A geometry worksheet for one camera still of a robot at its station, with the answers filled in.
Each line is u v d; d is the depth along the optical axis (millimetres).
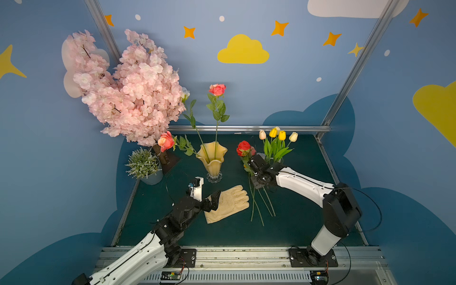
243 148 979
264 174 659
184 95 803
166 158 1019
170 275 718
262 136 833
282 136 803
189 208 564
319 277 726
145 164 863
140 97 602
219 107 815
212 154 913
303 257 734
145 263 507
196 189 650
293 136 817
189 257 747
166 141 662
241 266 734
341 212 459
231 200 911
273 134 828
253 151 1081
